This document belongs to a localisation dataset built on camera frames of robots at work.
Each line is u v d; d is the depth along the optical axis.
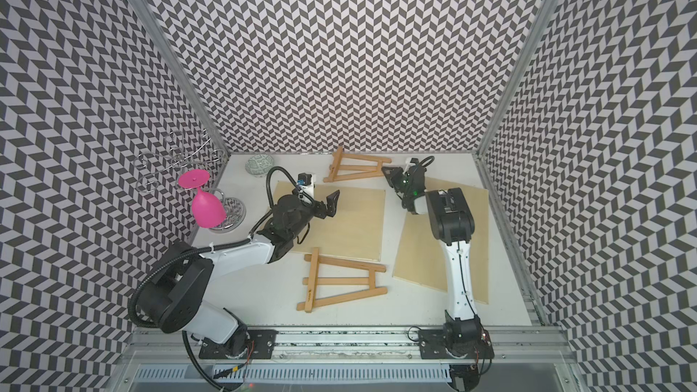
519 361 0.73
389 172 1.05
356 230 0.91
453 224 0.63
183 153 0.99
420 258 0.92
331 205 0.77
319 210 0.76
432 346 0.74
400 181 0.97
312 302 0.76
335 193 0.81
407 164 1.02
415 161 1.02
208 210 0.76
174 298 0.44
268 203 0.65
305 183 0.73
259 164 1.14
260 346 0.73
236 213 1.03
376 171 1.06
